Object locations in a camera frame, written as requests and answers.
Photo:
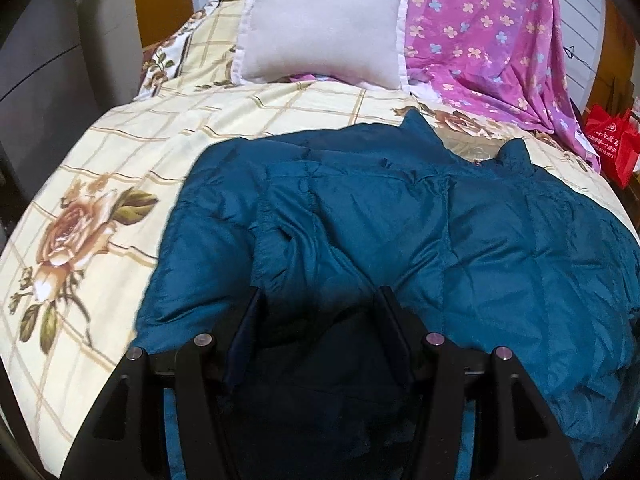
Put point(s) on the red shopping bag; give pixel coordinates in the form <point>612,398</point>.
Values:
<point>614,142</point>

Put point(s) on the pink floral blanket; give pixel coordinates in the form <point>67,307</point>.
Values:
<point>490,35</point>

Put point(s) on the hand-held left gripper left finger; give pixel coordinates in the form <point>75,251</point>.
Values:
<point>245,342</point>

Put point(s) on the cream floral checked bed sheet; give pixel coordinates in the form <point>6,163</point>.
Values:
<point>110,170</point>

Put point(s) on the white pillow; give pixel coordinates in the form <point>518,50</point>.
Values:
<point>320,25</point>

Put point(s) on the grey wardrobe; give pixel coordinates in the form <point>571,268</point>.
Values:
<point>45,50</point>

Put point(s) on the teal down jacket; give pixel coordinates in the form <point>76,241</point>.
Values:
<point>450,240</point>

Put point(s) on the wooden door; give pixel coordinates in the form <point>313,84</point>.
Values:
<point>162,0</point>

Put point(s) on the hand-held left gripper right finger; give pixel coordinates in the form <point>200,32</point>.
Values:
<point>392,332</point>

